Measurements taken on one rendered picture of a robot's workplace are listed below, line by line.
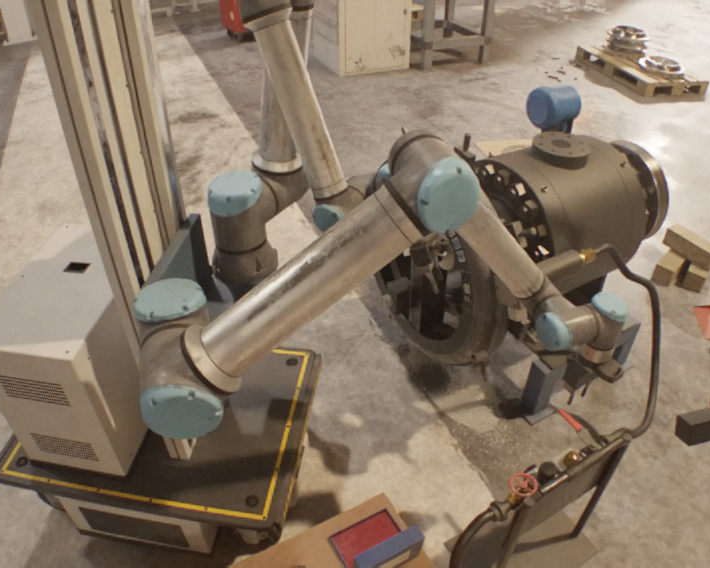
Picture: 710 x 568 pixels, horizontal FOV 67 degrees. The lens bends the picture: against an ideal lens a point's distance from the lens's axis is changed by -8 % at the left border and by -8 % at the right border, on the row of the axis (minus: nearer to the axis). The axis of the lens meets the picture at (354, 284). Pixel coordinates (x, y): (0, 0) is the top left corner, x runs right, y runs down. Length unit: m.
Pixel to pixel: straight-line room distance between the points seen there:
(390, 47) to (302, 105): 4.46
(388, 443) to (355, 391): 0.28
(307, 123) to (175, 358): 0.61
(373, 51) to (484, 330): 4.24
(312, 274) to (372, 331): 1.64
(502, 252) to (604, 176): 0.98
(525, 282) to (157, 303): 0.82
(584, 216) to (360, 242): 1.24
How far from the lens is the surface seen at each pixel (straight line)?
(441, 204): 0.93
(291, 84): 1.34
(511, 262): 1.32
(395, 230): 0.95
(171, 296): 1.21
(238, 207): 1.54
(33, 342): 1.54
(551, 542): 2.07
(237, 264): 1.63
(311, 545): 1.46
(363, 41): 5.64
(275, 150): 1.61
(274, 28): 1.33
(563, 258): 1.77
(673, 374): 2.76
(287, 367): 2.00
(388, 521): 1.48
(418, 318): 2.02
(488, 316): 1.74
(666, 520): 2.27
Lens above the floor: 1.77
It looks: 39 degrees down
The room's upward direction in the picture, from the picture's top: straight up
